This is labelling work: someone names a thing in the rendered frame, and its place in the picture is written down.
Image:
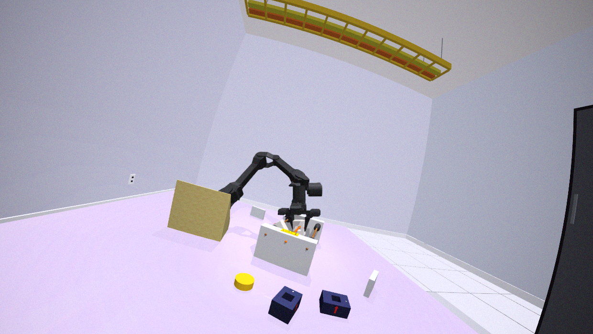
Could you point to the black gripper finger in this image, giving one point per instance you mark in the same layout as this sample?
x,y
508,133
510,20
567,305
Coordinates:
x,y
306,221
291,219

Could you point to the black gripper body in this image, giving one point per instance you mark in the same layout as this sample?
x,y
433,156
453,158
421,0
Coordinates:
x,y
311,213

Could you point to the yellow short cylinder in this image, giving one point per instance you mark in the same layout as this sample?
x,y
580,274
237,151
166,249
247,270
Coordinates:
x,y
244,281

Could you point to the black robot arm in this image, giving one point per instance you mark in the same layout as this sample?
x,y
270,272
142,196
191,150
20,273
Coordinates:
x,y
299,181

